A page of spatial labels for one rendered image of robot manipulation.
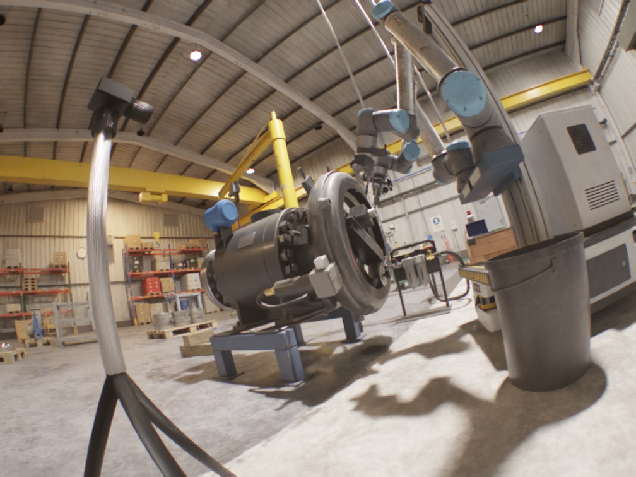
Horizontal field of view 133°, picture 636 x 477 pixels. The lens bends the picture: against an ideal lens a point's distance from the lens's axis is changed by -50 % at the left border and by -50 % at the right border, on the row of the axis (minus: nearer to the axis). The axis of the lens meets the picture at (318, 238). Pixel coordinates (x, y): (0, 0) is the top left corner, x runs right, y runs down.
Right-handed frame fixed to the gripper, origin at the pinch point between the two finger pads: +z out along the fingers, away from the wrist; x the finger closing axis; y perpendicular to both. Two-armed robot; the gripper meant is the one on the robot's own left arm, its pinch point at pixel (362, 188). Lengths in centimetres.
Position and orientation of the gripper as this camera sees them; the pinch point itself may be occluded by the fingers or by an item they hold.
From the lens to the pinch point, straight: 114.3
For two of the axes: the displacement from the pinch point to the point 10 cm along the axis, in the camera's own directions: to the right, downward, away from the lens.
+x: -4.6, 0.7, -8.9
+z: -0.9, 9.9, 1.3
